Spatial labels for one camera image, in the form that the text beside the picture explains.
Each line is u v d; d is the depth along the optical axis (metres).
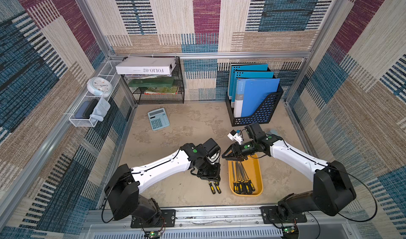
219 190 0.81
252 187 0.81
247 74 0.96
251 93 0.90
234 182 0.83
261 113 0.99
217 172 0.64
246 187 0.80
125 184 0.46
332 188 0.42
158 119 1.08
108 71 0.87
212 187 0.81
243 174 0.86
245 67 1.02
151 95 1.19
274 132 0.96
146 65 0.82
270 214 0.74
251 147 0.70
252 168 0.89
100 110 0.68
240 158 0.74
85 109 0.65
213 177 0.66
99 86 0.74
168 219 0.73
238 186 0.81
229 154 0.79
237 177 0.85
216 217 0.76
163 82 1.00
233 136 0.78
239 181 0.83
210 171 0.66
